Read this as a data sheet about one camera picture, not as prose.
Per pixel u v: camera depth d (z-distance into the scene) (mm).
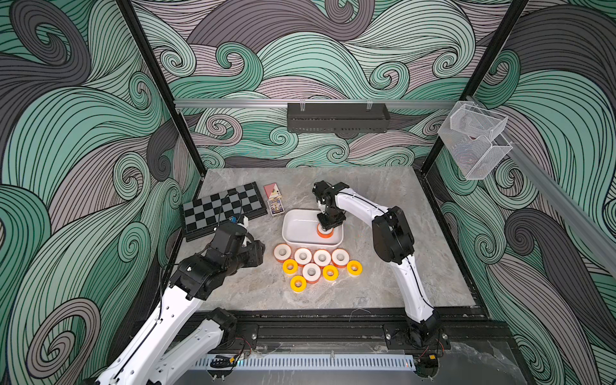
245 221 653
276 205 1045
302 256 900
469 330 760
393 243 600
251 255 613
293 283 833
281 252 903
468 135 806
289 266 877
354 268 875
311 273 855
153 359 385
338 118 1027
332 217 858
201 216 986
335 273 853
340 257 897
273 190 1104
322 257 899
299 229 1005
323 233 950
